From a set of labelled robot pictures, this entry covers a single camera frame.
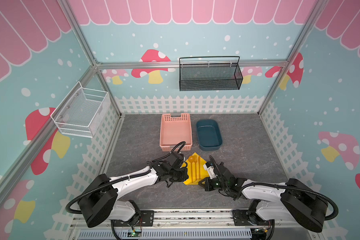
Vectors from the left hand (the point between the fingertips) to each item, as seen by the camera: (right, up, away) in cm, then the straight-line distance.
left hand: (188, 180), depth 81 cm
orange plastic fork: (+7, +5, +11) cm, 14 cm away
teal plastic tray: (+16, +24, +29) cm, 41 cm away
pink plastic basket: (-10, +27, +28) cm, 40 cm away
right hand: (+5, -2, +1) cm, 6 cm away
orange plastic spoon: (+2, +9, +13) cm, 16 cm away
